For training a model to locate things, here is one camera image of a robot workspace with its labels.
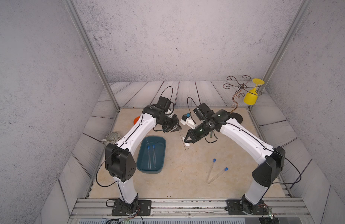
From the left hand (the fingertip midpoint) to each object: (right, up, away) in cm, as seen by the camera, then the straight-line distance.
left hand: (184, 128), depth 80 cm
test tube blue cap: (-19, -19, +11) cm, 29 cm away
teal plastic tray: (-20, -18, +12) cm, 30 cm away
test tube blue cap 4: (+19, -22, +9) cm, 31 cm away
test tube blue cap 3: (-1, -6, -6) cm, 9 cm away
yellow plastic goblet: (+47, +19, +18) cm, 54 cm away
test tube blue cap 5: (+26, -26, +7) cm, 37 cm away
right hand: (+1, -6, -7) cm, 9 cm away
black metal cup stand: (+38, +24, +11) cm, 46 cm away
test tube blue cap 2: (-22, -20, +11) cm, 32 cm away
